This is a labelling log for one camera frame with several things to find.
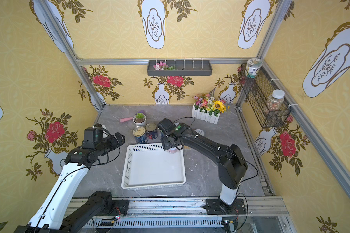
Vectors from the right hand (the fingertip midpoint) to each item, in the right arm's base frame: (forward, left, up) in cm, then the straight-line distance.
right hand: (173, 139), depth 85 cm
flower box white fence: (+25, -21, +1) cm, 32 cm away
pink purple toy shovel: (+23, +39, -12) cm, 47 cm away
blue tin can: (+4, +21, -3) cm, 22 cm away
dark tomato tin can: (+9, +15, -4) cm, 18 cm away
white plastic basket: (-11, +16, -15) cm, 24 cm away
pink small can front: (-6, 0, -1) cm, 7 cm away
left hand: (-6, +32, +7) cm, 33 cm away
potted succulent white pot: (+17, +25, -4) cm, 31 cm away
